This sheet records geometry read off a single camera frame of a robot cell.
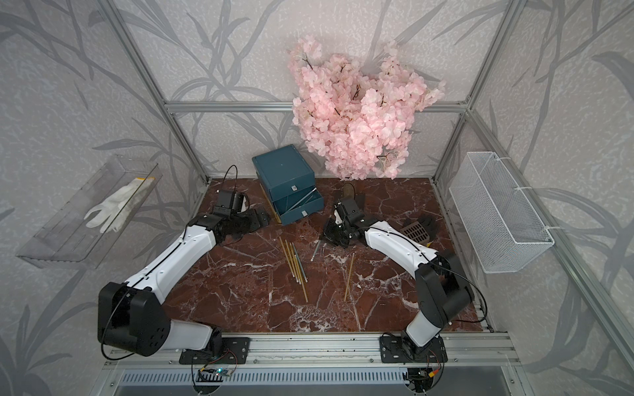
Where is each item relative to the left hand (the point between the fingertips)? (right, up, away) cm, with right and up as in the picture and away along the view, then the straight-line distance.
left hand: (262, 221), depth 85 cm
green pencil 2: (+18, -12, +10) cm, 24 cm away
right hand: (+20, -6, -1) cm, 21 cm away
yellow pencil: (+7, -14, +8) cm, 18 cm away
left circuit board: (-11, -44, -13) cm, 48 cm away
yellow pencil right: (+31, -19, +5) cm, 37 cm away
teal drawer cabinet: (+9, +14, +4) cm, 17 cm away
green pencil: (+12, +7, +11) cm, 18 cm away
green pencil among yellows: (+12, -16, +6) cm, 21 cm away
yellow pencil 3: (+13, -20, +3) cm, 24 cm away
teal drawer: (+12, +5, +10) cm, 16 cm away
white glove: (-35, +4, -18) cm, 40 cm away
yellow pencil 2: (+9, -16, +7) cm, 20 cm away
